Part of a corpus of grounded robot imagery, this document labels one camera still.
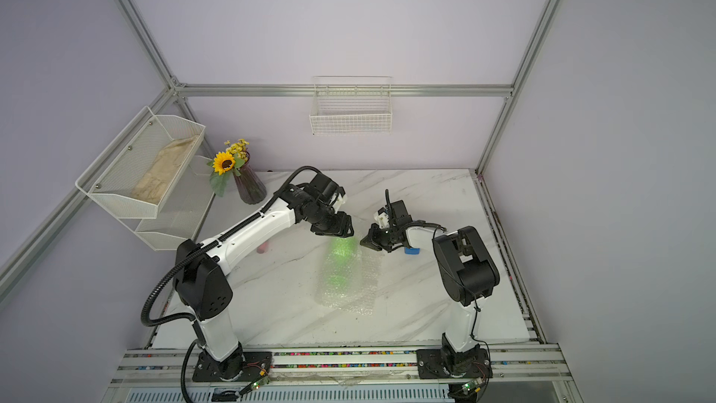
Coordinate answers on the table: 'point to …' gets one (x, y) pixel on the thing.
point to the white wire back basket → (351, 105)
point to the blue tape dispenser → (412, 251)
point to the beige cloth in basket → (151, 186)
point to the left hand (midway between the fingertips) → (343, 235)
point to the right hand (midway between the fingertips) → (363, 245)
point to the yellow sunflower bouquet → (225, 162)
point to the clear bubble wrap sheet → (351, 276)
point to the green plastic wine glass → (339, 263)
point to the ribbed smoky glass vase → (252, 189)
